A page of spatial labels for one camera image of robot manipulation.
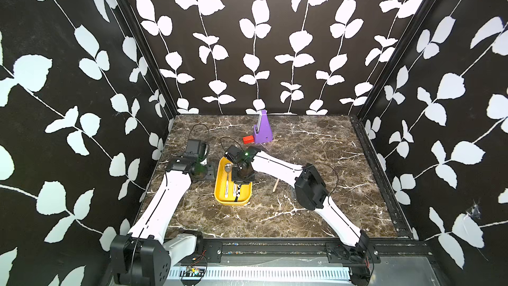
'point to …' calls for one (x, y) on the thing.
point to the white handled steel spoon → (228, 168)
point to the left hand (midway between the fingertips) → (208, 169)
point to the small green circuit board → (194, 271)
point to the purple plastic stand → (265, 133)
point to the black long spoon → (237, 192)
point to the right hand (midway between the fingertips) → (234, 181)
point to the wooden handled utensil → (276, 185)
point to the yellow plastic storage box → (219, 183)
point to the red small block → (248, 140)
